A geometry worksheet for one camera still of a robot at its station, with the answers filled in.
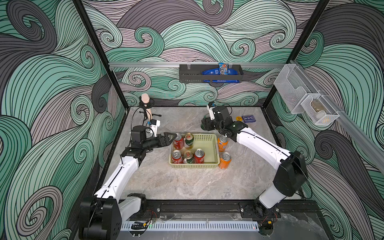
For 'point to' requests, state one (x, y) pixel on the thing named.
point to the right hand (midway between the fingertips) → (209, 119)
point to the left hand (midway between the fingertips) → (171, 135)
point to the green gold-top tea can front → (188, 155)
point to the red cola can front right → (199, 156)
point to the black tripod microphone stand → (145, 107)
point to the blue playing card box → (248, 118)
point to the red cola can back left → (178, 142)
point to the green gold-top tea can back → (189, 139)
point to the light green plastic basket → (209, 143)
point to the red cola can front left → (176, 158)
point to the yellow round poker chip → (238, 118)
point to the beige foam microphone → (145, 99)
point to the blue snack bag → (216, 72)
